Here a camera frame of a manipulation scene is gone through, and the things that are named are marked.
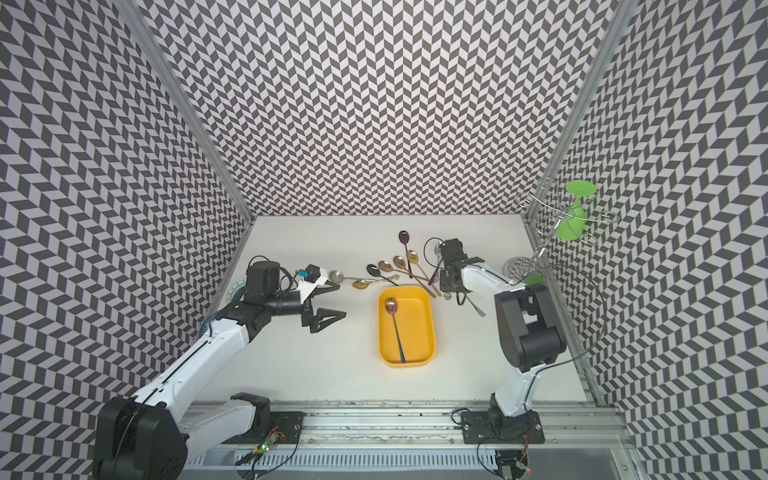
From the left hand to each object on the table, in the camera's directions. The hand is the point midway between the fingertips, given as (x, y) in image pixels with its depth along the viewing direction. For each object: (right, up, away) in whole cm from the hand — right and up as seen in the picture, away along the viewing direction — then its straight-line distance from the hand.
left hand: (339, 302), depth 76 cm
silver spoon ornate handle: (+42, -8, +20) cm, 48 cm away
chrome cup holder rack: (+71, +30, +32) cm, 83 cm away
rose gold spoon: (+16, +8, +29) cm, 34 cm away
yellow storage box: (+21, -10, +16) cm, 28 cm away
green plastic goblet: (+60, +20, 0) cm, 63 cm away
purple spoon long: (+17, +17, +36) cm, 43 cm away
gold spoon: (+21, +10, +30) cm, 38 cm away
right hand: (+34, +1, +20) cm, 39 cm away
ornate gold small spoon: (+3, +1, +23) cm, 24 cm away
